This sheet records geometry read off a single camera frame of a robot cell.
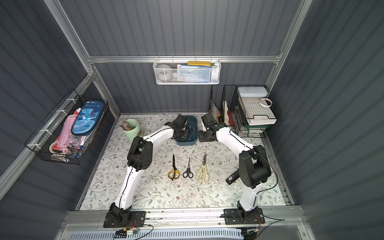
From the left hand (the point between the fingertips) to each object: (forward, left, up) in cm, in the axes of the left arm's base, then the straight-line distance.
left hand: (187, 135), depth 105 cm
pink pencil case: (-23, +54, +29) cm, 65 cm away
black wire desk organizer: (+27, -30, +4) cm, 40 cm away
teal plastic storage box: (+8, -4, 0) cm, 9 cm away
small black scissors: (-28, -1, -2) cm, 28 cm away
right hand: (-8, -12, +10) cm, 18 cm away
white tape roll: (+11, -52, +18) cm, 56 cm away
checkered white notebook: (+3, -44, +18) cm, 48 cm away
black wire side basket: (-29, +58, +34) cm, 73 cm away
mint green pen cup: (-6, +34, +10) cm, 36 cm away
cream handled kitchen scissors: (-29, -10, -2) cm, 31 cm away
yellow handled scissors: (-28, +7, 0) cm, 29 cm away
